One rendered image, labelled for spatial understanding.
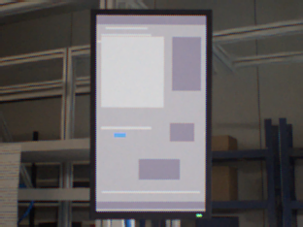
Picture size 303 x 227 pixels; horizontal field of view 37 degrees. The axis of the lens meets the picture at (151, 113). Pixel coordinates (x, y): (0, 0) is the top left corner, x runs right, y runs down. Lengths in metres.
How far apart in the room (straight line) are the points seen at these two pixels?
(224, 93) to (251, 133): 0.51
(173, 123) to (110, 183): 0.21
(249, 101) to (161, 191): 3.73
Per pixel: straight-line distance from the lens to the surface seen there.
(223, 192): 4.28
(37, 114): 5.94
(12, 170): 1.58
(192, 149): 1.11
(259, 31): 1.99
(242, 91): 4.84
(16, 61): 2.44
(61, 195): 1.59
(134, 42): 1.11
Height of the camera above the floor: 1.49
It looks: 10 degrees up
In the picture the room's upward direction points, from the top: straight up
